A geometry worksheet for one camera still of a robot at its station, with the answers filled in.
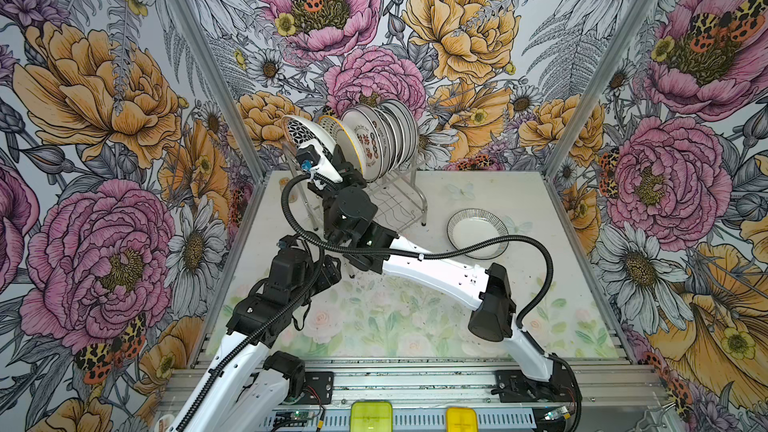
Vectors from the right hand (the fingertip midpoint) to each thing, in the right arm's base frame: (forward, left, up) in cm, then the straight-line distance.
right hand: (338, 150), depth 65 cm
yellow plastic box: (-44, -25, -45) cm, 68 cm away
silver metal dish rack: (+21, -12, -39) cm, 46 cm away
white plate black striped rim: (+10, -40, -43) cm, 59 cm away
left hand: (-16, +6, -28) cm, 32 cm away
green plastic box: (-43, -5, -42) cm, 60 cm away
